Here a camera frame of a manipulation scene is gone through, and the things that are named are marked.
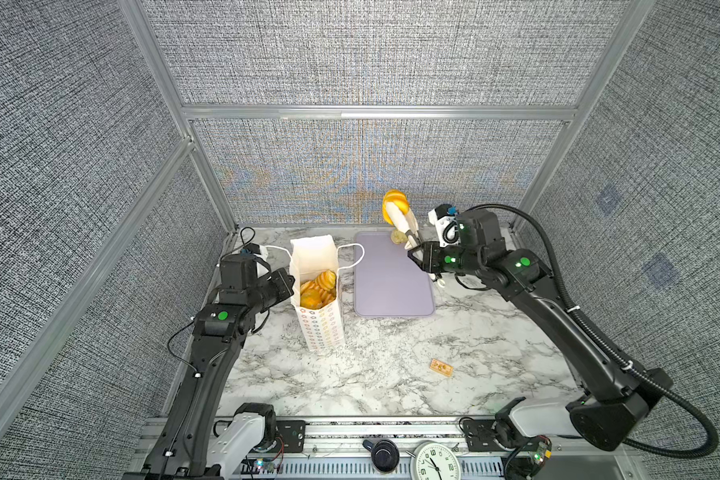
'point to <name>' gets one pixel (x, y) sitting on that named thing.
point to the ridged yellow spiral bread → (327, 279)
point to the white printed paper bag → (319, 328)
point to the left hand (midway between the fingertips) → (295, 277)
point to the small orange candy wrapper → (442, 368)
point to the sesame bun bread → (310, 298)
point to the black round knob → (384, 454)
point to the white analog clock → (434, 461)
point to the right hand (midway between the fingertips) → (414, 249)
